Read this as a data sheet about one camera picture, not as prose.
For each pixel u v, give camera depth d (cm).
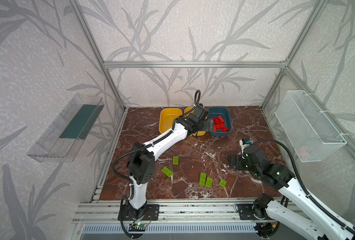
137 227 72
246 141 66
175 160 91
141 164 47
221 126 105
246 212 73
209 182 84
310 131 64
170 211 76
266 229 71
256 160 55
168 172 86
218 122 108
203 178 84
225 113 115
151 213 73
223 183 82
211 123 77
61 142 63
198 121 65
